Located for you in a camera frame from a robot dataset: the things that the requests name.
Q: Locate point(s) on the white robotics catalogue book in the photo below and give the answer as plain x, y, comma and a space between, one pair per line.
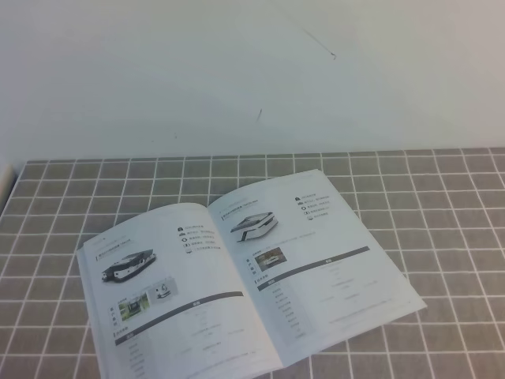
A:
263, 277

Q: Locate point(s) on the grey checked tablecloth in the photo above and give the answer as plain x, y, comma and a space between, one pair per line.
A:
439, 214

